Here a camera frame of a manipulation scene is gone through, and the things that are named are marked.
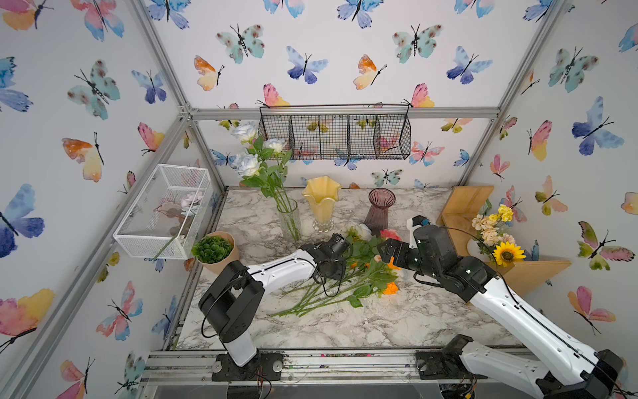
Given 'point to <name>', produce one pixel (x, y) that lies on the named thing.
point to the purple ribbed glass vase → (376, 218)
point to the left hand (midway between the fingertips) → (342, 268)
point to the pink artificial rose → (390, 233)
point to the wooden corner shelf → (464, 204)
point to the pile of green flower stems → (364, 273)
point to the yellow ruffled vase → (322, 193)
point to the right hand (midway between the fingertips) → (391, 247)
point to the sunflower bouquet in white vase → (490, 242)
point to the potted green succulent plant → (215, 251)
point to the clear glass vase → (290, 222)
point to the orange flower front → (391, 288)
